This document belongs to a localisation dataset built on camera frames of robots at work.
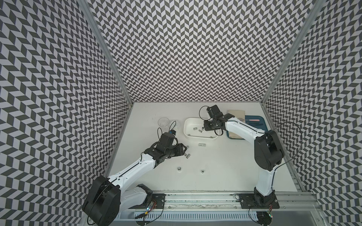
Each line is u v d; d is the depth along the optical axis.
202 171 0.82
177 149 0.73
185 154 0.89
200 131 1.00
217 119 0.70
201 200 0.74
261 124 1.02
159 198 0.73
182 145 0.75
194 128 1.02
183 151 0.75
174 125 0.98
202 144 0.94
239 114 1.08
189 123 0.99
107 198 0.39
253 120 1.05
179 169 0.82
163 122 1.01
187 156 0.89
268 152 0.50
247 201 0.72
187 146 0.93
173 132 0.77
